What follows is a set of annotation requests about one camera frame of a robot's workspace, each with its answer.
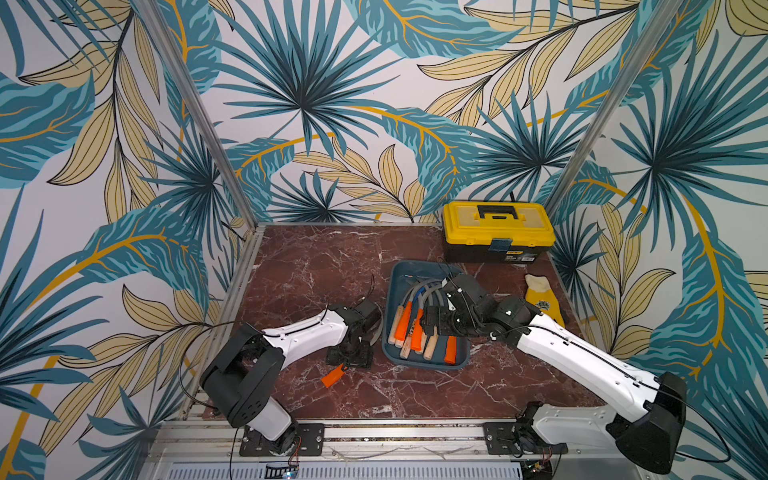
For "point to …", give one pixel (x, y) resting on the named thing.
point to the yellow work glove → (538, 293)
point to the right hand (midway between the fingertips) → (434, 322)
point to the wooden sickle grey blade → (408, 292)
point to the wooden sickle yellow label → (404, 354)
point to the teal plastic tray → (399, 274)
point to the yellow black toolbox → (497, 232)
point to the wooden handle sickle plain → (430, 347)
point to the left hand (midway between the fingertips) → (352, 368)
